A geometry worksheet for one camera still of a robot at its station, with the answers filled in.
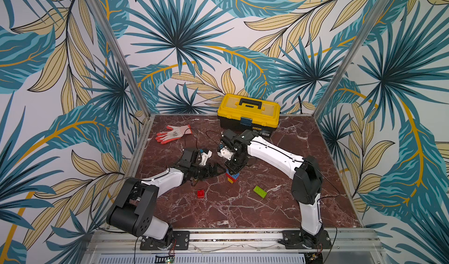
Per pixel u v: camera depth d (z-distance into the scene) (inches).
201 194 33.6
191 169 29.5
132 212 16.9
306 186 19.0
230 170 28.6
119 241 29.4
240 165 28.8
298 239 28.8
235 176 32.3
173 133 43.0
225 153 30.8
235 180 33.9
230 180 34.7
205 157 32.6
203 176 30.7
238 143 24.1
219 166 31.5
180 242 29.0
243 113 39.1
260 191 34.6
